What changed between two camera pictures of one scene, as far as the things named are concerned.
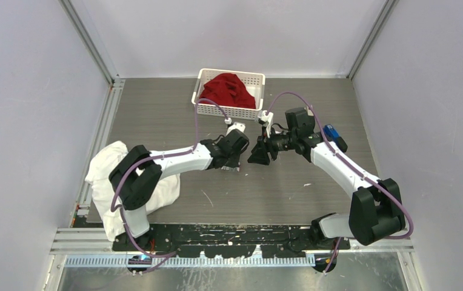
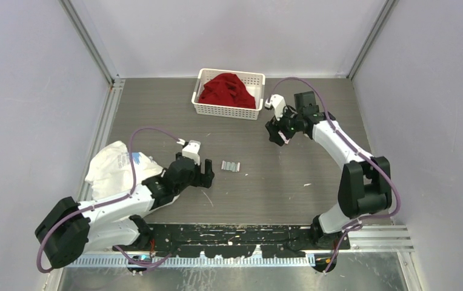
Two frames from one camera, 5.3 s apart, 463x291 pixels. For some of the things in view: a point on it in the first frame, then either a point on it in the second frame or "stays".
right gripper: (260, 152) → (273, 128)
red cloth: (227, 89) stays
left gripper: (235, 163) → (205, 180)
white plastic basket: (253, 82) stays
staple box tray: (226, 168) stays
